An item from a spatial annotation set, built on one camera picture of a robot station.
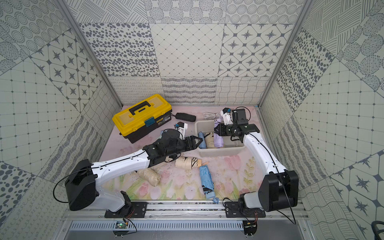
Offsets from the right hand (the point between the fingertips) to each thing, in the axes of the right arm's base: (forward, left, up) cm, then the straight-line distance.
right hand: (218, 131), depth 83 cm
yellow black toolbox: (+8, +47, -1) cm, 48 cm away
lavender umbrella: (-6, 0, +1) cm, 7 cm away
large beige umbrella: (+3, +4, -14) cm, 15 cm away
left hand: (-8, +10, +5) cm, 14 cm away
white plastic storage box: (-4, -9, -11) cm, 15 cm away
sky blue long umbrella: (-24, +6, -14) cm, 29 cm away
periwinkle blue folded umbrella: (+9, +37, -15) cm, 41 cm away
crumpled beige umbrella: (-22, +36, -13) cm, 44 cm away
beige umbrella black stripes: (-13, +17, -14) cm, 26 cm away
